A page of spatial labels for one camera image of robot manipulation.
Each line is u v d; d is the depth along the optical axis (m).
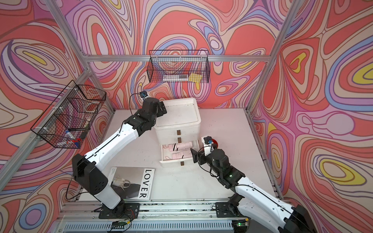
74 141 0.64
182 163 0.85
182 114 0.86
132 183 0.79
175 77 0.82
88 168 0.42
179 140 0.87
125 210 0.72
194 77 0.91
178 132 0.82
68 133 0.72
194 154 0.67
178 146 0.93
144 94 0.67
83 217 0.73
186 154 0.89
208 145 0.65
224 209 0.73
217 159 0.56
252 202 0.60
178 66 0.84
